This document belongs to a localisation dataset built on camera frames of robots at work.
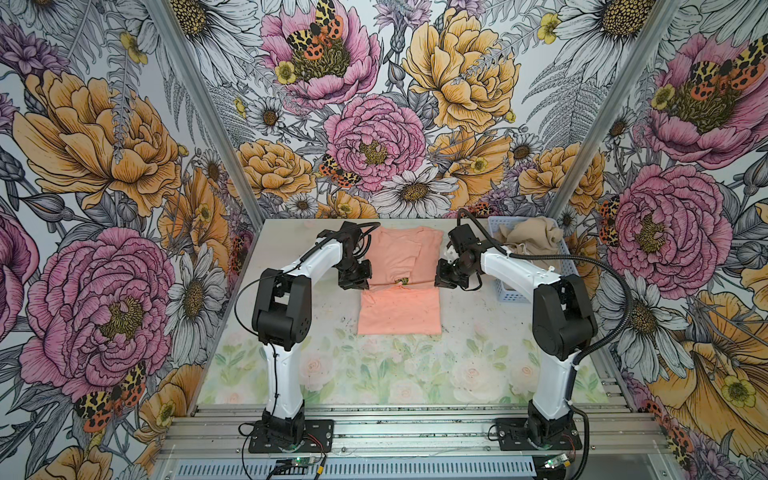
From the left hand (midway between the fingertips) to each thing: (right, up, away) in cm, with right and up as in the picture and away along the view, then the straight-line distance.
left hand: (366, 292), depth 94 cm
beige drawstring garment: (+57, +18, +11) cm, 61 cm away
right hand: (+22, +1, -1) cm, 22 cm away
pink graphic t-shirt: (+11, -2, +2) cm, 11 cm away
